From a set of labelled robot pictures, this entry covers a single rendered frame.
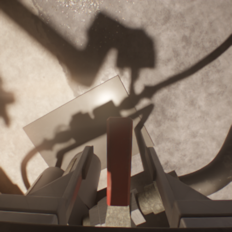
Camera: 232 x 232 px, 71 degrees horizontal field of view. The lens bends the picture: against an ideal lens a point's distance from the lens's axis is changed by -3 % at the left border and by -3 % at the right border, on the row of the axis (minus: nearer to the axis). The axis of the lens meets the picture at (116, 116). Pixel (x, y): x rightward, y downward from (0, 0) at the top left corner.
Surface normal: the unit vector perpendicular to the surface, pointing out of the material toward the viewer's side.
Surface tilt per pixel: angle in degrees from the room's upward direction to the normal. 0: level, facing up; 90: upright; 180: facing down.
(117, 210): 0
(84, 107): 0
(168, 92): 0
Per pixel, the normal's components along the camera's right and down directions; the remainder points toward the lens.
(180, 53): -0.03, 0.25
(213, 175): -0.29, -0.46
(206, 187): -0.13, 0.02
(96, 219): -0.42, -0.61
